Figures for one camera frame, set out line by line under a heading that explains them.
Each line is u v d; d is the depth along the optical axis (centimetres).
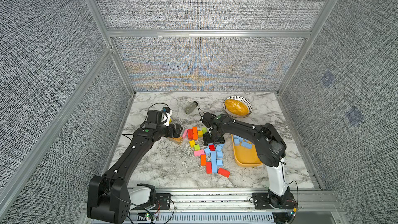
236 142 88
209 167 84
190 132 95
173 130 74
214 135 78
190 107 106
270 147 53
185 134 95
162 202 73
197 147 89
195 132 97
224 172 82
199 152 88
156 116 65
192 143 92
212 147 88
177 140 90
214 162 84
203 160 87
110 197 41
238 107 103
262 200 73
